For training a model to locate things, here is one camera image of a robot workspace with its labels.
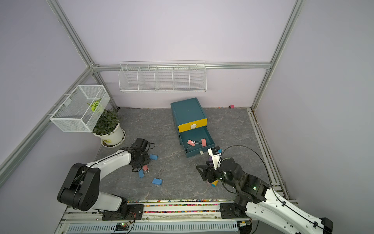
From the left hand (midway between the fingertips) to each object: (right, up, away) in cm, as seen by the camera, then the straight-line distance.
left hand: (145, 162), depth 90 cm
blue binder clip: (+5, +3, +1) cm, 6 cm away
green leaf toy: (-26, +35, -9) cm, 45 cm away
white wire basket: (-34, +32, -7) cm, 47 cm away
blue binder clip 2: (+9, -9, -7) cm, 15 cm away
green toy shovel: (+41, -9, -10) cm, 44 cm away
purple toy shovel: (+37, +9, -29) cm, 48 cm away
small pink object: (+63, +39, +34) cm, 81 cm away
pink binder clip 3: (+1, -3, -2) cm, 4 cm away
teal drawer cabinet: (+26, +32, -1) cm, 41 cm away
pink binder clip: (+36, +12, 0) cm, 38 cm away
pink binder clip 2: (+29, +12, 0) cm, 31 cm away
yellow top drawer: (+30, +23, -5) cm, 38 cm away
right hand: (+34, +5, -21) cm, 40 cm away
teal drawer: (+32, +13, -1) cm, 34 cm away
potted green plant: (-22, +21, -2) cm, 30 cm away
